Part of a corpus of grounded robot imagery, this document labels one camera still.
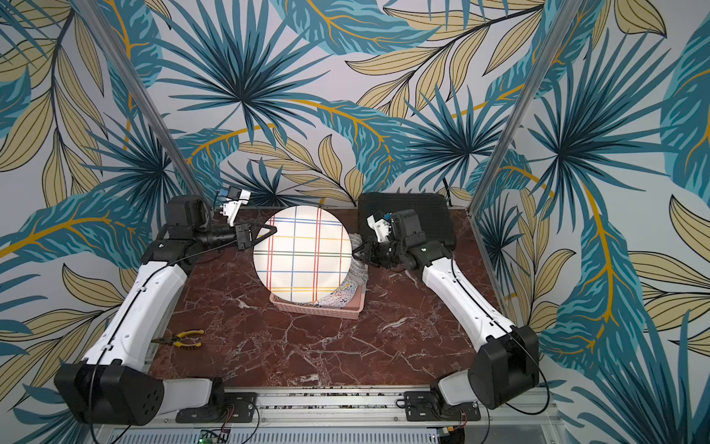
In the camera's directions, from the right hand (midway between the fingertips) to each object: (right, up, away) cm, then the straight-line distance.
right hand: (351, 254), depth 76 cm
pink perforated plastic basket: (0, -18, +8) cm, 19 cm away
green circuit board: (-37, -48, -5) cm, 60 cm away
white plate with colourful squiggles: (-5, -16, +16) cm, 24 cm away
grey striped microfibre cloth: (+2, -5, -1) cm, 5 cm away
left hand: (-20, +6, -7) cm, 22 cm away
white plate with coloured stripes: (-11, -1, -4) cm, 12 cm away
